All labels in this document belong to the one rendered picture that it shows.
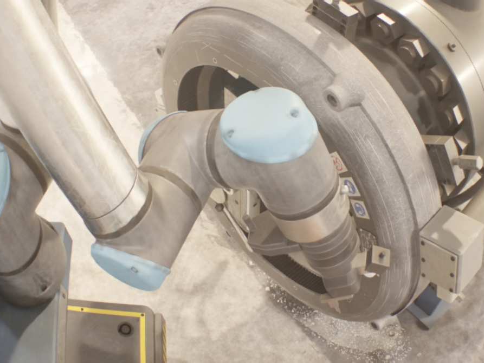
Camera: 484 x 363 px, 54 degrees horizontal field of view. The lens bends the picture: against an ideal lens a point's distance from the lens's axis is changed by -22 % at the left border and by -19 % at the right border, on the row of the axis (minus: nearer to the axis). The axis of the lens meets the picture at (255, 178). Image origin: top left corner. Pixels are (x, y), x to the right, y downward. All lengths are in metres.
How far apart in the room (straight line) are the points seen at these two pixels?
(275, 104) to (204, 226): 1.22
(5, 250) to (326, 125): 0.53
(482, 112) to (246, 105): 0.67
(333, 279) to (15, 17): 0.54
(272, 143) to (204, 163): 0.10
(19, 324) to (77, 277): 0.88
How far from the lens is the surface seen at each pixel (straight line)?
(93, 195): 0.53
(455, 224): 0.86
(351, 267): 0.74
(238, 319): 1.63
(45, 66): 0.47
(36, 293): 0.90
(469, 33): 1.19
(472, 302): 1.76
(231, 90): 0.95
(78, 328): 1.34
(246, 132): 0.57
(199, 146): 0.63
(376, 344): 1.61
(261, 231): 0.72
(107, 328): 1.32
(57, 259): 0.91
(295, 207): 0.62
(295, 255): 1.33
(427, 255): 0.87
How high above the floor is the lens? 1.50
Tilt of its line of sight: 53 degrees down
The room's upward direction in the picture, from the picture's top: 2 degrees counter-clockwise
